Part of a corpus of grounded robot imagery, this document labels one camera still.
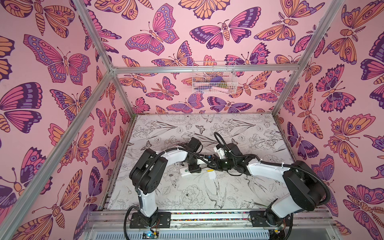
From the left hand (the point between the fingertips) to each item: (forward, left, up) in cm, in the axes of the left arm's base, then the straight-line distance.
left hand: (199, 164), depth 93 cm
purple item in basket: (+43, -12, +32) cm, 55 cm away
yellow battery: (-7, -7, +8) cm, 13 cm away
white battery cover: (-7, -7, 0) cm, 10 cm away
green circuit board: (-36, +25, -3) cm, 44 cm away
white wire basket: (+46, -8, +32) cm, 56 cm away
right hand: (-3, -5, +7) cm, 10 cm away
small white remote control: (-5, +9, +1) cm, 10 cm away
